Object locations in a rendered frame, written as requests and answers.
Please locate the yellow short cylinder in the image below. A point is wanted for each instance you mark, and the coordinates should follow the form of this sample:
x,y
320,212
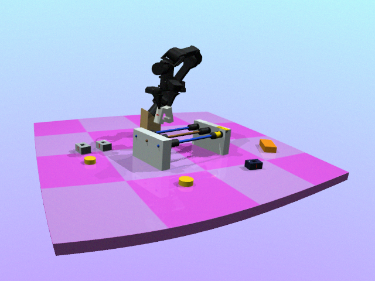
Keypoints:
x,y
90,160
186,181

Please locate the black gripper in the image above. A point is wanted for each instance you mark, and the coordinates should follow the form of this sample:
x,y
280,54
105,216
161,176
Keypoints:
x,y
156,91

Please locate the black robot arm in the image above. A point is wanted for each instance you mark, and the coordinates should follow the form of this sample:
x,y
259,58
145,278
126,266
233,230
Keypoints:
x,y
190,56

